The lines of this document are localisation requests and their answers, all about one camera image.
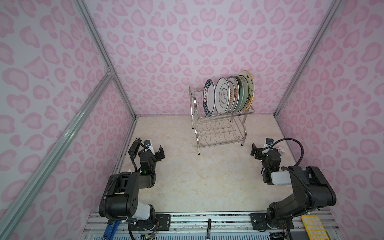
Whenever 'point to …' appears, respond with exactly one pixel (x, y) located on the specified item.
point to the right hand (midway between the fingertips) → (262, 143)
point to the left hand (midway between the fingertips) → (153, 144)
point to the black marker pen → (208, 230)
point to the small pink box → (281, 150)
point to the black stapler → (133, 149)
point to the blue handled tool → (111, 230)
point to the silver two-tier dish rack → (217, 129)
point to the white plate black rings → (222, 96)
